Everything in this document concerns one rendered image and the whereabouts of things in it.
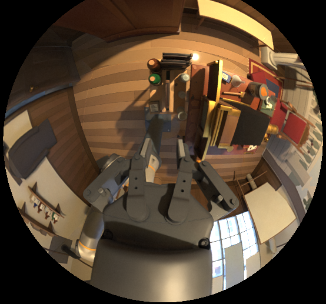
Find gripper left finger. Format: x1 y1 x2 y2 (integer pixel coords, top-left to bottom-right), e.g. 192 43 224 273
83 138 154 222

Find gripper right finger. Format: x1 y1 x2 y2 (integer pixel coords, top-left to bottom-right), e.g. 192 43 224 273
165 138 239 225

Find paned window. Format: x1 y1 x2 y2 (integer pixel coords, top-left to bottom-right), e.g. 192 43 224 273
211 211 260 290

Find stack of dark plate holders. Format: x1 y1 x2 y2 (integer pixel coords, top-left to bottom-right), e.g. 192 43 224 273
161 52 194 70

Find cream board on easel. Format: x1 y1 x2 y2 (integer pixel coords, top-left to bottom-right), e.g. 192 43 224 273
234 170 298 246

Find dark hanging cloth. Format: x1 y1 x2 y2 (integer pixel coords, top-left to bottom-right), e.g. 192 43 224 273
8 119 58 181

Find green tray with white object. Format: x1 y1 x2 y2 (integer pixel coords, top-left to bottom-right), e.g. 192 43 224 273
259 95 278 112

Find painted scenic backdrop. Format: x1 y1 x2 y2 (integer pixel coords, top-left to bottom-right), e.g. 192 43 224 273
264 79 324 225

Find dark tin with orange lid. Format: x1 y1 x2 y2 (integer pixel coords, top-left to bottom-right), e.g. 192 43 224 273
248 81 269 104

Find brown corked bottle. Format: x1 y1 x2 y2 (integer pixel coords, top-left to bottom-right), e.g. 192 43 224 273
147 58 162 74

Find red patterned carpet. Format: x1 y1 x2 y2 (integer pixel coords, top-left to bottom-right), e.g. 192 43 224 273
248 58 287 102

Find white fluted column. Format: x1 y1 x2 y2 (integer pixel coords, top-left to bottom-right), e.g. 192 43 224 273
259 45 307 71

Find brown wooden door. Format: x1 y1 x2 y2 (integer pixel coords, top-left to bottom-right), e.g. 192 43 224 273
53 0 189 43

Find wooden brass camera body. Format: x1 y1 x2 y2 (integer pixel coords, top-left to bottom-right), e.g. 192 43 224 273
189 59 271 163

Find black camera bellows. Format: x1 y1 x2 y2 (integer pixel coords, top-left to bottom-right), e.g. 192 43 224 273
219 99 271 148

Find wall shelf with bottles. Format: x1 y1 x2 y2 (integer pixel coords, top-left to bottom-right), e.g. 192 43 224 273
21 182 66 237

